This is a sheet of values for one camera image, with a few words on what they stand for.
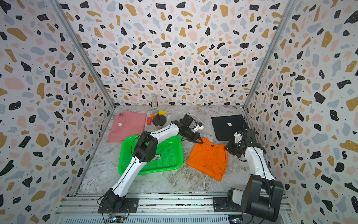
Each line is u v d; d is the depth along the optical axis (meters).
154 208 0.73
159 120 1.10
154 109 0.87
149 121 1.12
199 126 0.95
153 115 1.13
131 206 0.73
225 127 1.10
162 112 1.18
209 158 0.92
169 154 0.95
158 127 1.06
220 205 0.73
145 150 0.65
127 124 1.08
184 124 0.85
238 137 0.80
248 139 0.67
